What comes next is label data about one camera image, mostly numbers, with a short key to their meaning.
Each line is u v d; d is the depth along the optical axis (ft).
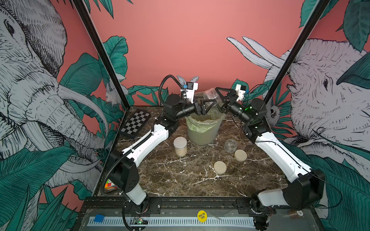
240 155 3.05
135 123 3.42
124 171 1.40
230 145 3.22
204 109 1.97
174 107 1.80
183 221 2.30
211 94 2.16
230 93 1.91
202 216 2.34
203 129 2.60
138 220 2.28
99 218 2.30
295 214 2.25
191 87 1.98
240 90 2.09
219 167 2.89
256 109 1.71
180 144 2.77
